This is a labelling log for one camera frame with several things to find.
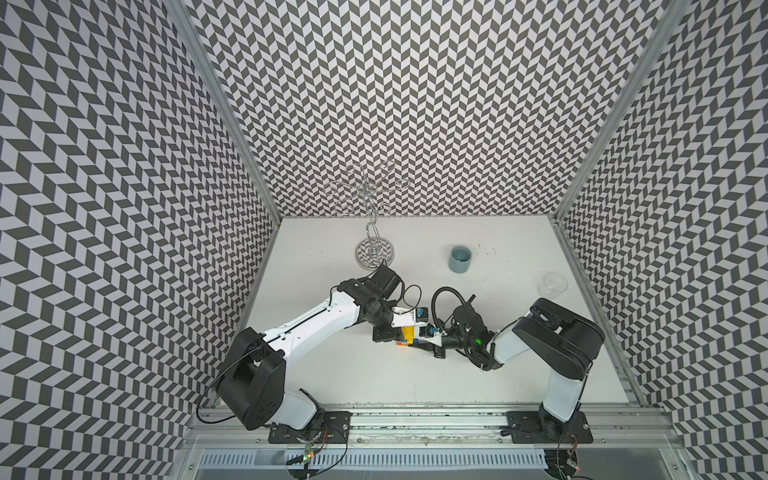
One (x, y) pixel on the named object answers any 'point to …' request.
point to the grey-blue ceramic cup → (459, 260)
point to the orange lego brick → (401, 344)
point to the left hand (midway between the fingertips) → (396, 330)
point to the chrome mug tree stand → (373, 252)
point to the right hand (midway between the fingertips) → (413, 337)
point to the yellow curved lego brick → (408, 333)
